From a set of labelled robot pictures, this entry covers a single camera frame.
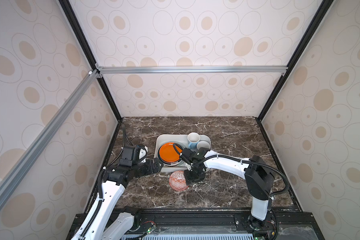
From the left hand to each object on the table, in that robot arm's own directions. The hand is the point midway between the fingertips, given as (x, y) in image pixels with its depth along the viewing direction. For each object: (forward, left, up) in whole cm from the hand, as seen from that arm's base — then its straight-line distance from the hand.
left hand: (159, 164), depth 73 cm
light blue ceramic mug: (+25, -18, -13) cm, 33 cm away
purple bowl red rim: (-1, -8, -18) cm, 20 cm away
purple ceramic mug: (+20, -24, -12) cm, 34 cm away
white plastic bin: (+26, -27, -14) cm, 40 cm away
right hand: (-4, -15, -15) cm, 22 cm away
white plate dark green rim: (+21, +5, -17) cm, 27 cm away
